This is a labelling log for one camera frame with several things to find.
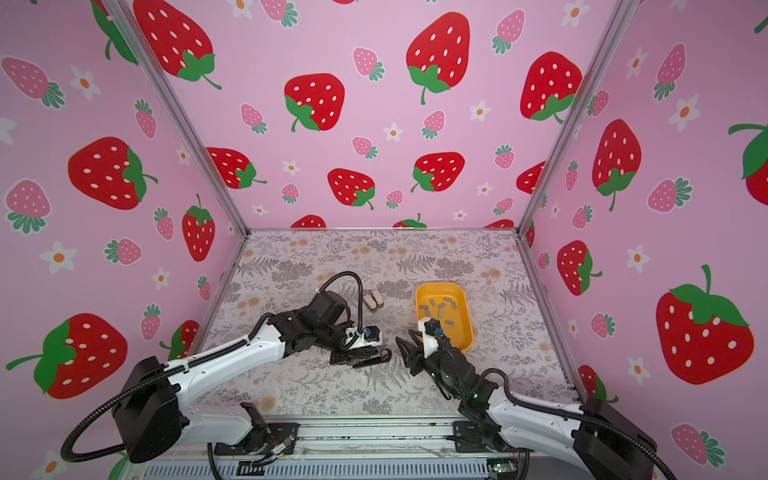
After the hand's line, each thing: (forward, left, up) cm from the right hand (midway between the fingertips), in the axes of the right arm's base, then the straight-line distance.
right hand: (401, 337), depth 77 cm
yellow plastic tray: (+21, -13, -13) cm, 28 cm away
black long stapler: (-6, +9, -1) cm, 11 cm away
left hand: (-2, +8, -2) cm, 9 cm away
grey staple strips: (+16, -11, -14) cm, 24 cm away
